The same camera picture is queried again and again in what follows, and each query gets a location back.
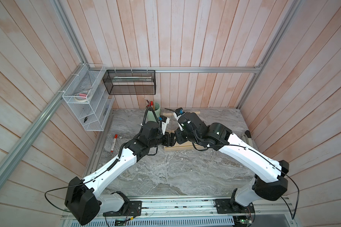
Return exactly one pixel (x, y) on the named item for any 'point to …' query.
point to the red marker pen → (115, 137)
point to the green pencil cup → (150, 116)
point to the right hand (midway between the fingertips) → (176, 130)
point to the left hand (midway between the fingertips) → (173, 137)
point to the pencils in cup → (150, 104)
